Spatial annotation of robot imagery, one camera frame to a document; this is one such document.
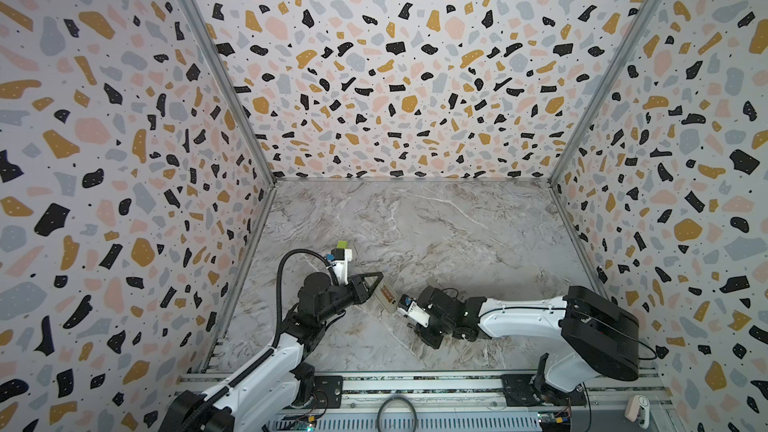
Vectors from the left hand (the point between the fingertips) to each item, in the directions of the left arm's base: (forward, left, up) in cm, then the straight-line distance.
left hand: (381, 274), depth 77 cm
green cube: (+19, +14, -16) cm, 29 cm away
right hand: (-8, -8, -15) cm, 19 cm away
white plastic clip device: (-29, -61, -14) cm, 69 cm away
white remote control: (-3, -1, -6) cm, 7 cm away
